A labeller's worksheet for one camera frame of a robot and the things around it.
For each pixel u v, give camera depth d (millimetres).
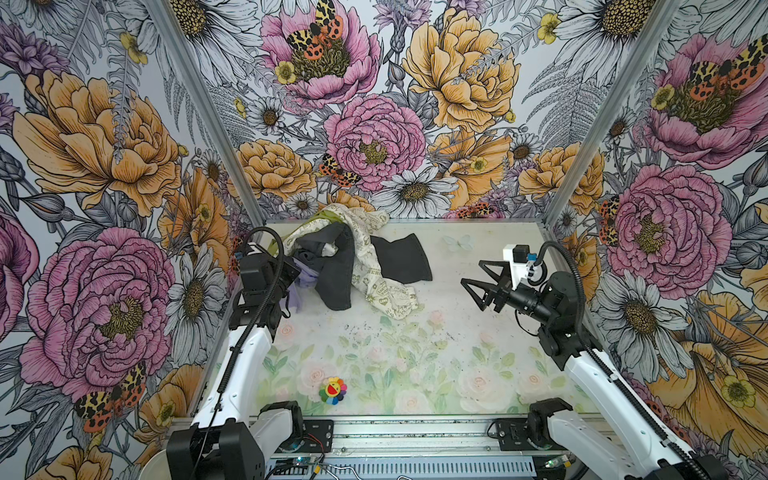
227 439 385
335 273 954
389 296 970
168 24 728
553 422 627
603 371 497
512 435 742
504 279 647
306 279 935
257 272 577
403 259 1129
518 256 614
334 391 806
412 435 761
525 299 628
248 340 514
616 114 894
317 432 747
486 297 635
